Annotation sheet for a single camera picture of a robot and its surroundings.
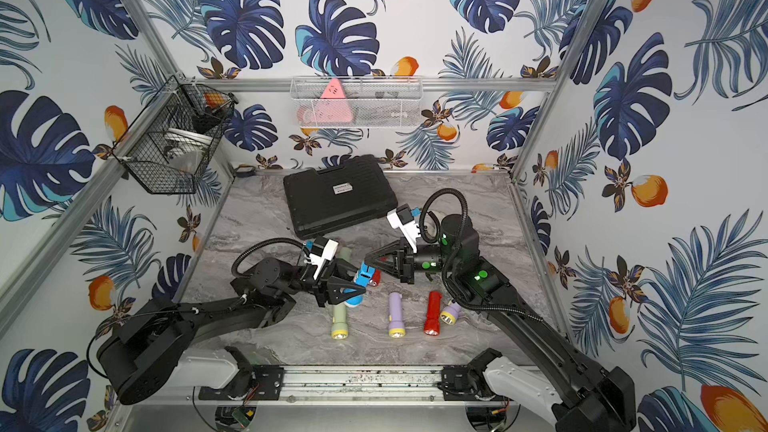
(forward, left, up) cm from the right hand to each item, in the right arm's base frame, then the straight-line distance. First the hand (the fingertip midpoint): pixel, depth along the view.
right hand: (367, 259), depth 63 cm
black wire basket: (+32, +53, +6) cm, 63 cm away
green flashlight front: (-5, +9, -28) cm, 30 cm away
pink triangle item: (+49, +14, +5) cm, 51 cm away
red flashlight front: (-4, -16, -29) cm, 33 cm away
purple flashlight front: (-5, -6, -27) cm, 28 cm away
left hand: (-4, +1, -3) cm, 5 cm away
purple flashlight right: (-1, -21, -28) cm, 36 cm away
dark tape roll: (+56, +54, -28) cm, 83 cm away
